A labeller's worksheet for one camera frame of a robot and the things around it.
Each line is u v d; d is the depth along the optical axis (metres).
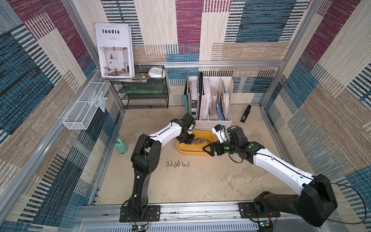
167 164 0.89
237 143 0.62
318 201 0.40
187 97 0.87
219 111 1.02
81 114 0.92
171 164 0.90
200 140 0.99
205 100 0.96
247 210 0.73
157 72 0.90
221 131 0.73
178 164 0.90
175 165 0.89
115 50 0.78
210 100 0.97
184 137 0.83
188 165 0.89
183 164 0.90
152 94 1.15
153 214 0.73
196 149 0.96
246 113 1.12
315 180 0.42
